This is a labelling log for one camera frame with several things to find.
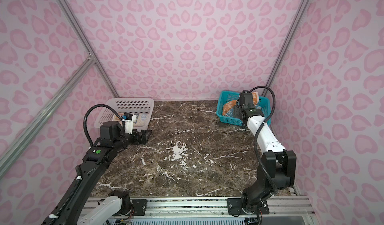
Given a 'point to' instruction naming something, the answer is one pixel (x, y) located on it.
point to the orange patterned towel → (227, 105)
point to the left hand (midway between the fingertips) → (144, 128)
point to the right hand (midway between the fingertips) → (243, 108)
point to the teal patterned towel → (230, 113)
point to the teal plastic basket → (224, 96)
